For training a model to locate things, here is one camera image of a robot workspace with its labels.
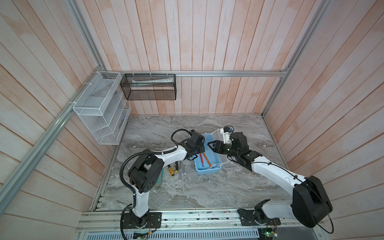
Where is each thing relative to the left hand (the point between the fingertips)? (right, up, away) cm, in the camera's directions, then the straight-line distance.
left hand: (202, 149), depth 93 cm
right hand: (+3, +4, -10) cm, 12 cm away
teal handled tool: (-25, -17, -7) cm, 31 cm away
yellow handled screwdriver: (-19, -13, -4) cm, 23 cm away
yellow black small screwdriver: (-16, -11, -3) cm, 20 cm away
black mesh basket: (-36, +43, +11) cm, 58 cm away
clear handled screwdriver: (-14, -11, -1) cm, 18 cm away
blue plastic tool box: (+9, -7, -1) cm, 12 cm away
